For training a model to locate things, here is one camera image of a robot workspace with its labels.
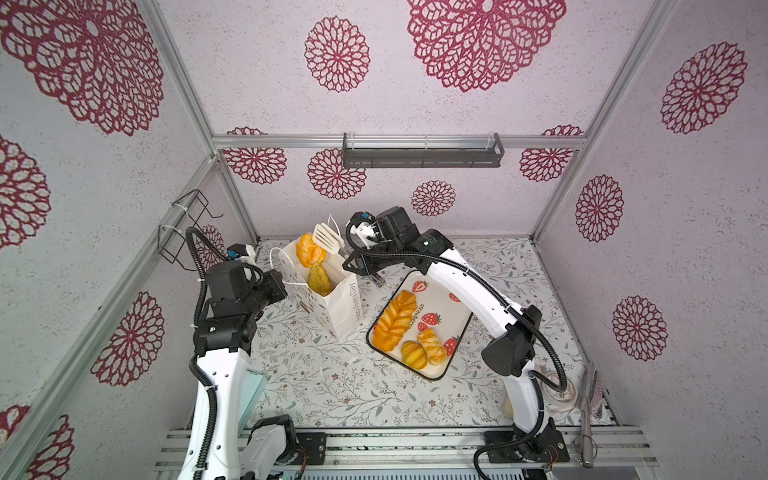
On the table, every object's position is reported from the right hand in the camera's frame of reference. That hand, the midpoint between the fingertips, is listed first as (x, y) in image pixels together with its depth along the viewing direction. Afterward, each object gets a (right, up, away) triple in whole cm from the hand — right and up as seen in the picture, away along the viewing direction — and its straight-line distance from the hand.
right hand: (347, 258), depth 75 cm
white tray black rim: (+20, -21, +22) cm, 36 cm away
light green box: (-27, -35, +6) cm, 44 cm away
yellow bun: (+18, -27, +10) cm, 34 cm away
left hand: (-16, -6, -2) cm, 17 cm away
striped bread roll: (-11, -7, +19) cm, 23 cm away
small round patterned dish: (+56, -38, +6) cm, 69 cm away
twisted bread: (+24, -27, +11) cm, 38 cm away
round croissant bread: (-10, +1, +3) cm, 11 cm away
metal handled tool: (+67, -35, +8) cm, 76 cm away
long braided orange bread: (+13, -20, +19) cm, 30 cm away
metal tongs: (-4, +4, -1) cm, 6 cm away
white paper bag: (-3, -15, +6) cm, 16 cm away
